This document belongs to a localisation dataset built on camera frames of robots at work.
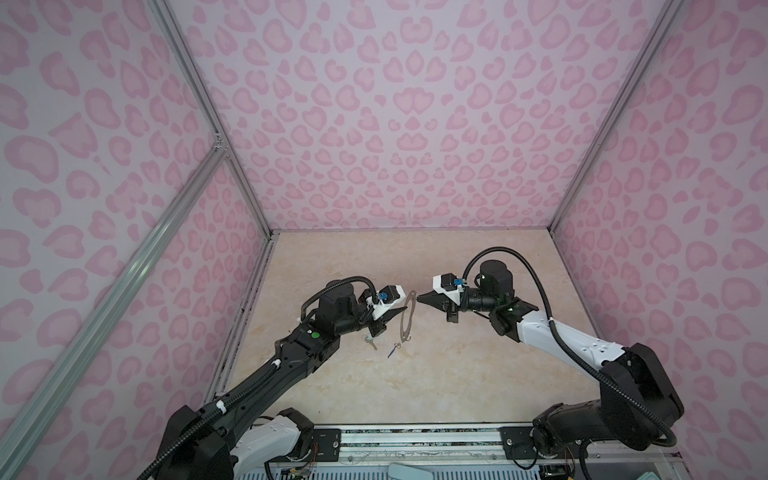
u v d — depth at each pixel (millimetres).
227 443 392
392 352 801
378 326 662
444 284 640
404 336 734
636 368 441
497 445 745
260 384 464
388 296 607
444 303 692
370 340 920
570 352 458
